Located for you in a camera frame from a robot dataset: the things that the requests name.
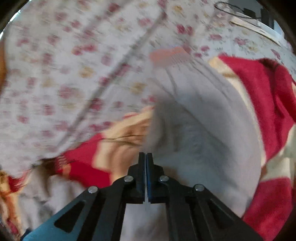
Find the floral bed sheet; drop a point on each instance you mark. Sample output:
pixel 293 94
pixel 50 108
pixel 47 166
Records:
pixel 73 67

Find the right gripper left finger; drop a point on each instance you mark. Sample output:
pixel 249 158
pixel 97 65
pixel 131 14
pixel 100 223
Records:
pixel 97 213

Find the red orange patterned blanket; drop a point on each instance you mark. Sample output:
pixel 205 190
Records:
pixel 268 91

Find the black charger with cable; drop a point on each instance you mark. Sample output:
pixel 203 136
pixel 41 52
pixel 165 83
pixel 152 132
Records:
pixel 247 10

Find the grey sweatpants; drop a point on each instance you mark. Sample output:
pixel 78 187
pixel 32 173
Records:
pixel 201 132

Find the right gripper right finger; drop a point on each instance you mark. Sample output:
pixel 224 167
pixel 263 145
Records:
pixel 194 213

